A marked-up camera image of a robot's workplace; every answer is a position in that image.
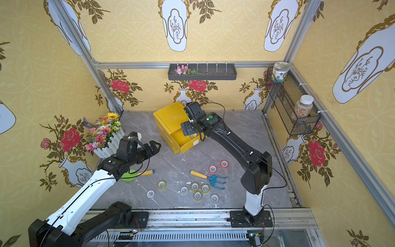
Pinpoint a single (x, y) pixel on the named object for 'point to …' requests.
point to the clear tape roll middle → (184, 190)
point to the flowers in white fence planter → (105, 134)
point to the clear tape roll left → (150, 193)
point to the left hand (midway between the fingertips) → (150, 147)
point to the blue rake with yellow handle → (212, 178)
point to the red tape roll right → (224, 164)
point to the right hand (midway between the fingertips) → (196, 122)
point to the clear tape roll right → (214, 198)
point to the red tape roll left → (213, 169)
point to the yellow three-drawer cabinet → (168, 120)
